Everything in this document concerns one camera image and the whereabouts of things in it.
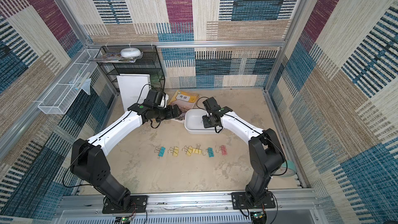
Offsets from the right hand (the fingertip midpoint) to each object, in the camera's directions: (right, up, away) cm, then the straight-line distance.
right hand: (207, 120), depth 91 cm
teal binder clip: (-27, -17, -2) cm, 32 cm away
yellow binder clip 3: (-6, -17, -2) cm, 18 cm away
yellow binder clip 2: (-11, -17, -2) cm, 20 cm away
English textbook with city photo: (-15, +12, +21) cm, 29 cm away
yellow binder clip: (-19, -17, -2) cm, 26 cm away
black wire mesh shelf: (-40, +37, +17) cm, 57 cm away
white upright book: (-44, +19, -1) cm, 48 cm away
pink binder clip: (+9, -16, -2) cm, 19 cm away
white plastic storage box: (-8, -3, +10) cm, 14 cm away
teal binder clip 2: (+2, -18, -3) cm, 19 cm away
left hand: (-18, +5, -5) cm, 19 cm away
